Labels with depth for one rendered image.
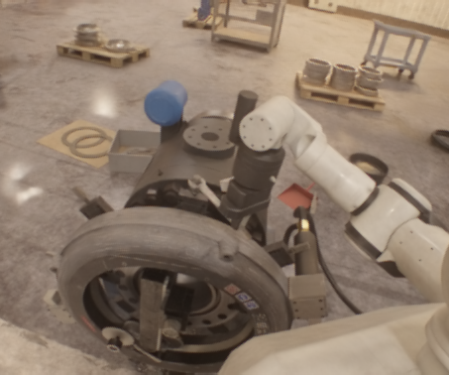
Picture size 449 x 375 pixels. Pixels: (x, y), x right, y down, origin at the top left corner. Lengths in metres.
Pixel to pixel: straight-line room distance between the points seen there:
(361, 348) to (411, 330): 0.05
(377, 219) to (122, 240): 0.58
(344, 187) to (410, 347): 0.36
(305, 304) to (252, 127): 0.58
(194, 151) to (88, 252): 0.55
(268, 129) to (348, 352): 0.39
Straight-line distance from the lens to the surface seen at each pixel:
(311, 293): 0.95
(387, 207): 0.55
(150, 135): 2.94
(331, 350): 0.20
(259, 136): 0.53
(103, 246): 0.87
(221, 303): 1.15
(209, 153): 1.21
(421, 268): 0.50
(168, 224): 0.80
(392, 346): 0.23
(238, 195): 0.63
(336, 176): 0.56
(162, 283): 0.87
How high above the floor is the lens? 1.54
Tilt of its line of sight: 37 degrees down
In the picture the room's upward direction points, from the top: 9 degrees clockwise
